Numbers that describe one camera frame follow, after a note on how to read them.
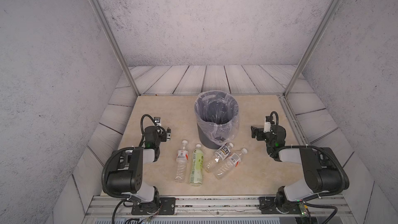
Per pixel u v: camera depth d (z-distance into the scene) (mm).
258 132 849
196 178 767
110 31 867
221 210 727
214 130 720
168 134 875
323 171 448
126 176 443
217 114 936
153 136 729
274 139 727
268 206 719
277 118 696
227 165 808
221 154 845
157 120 820
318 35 877
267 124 827
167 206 729
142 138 725
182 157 847
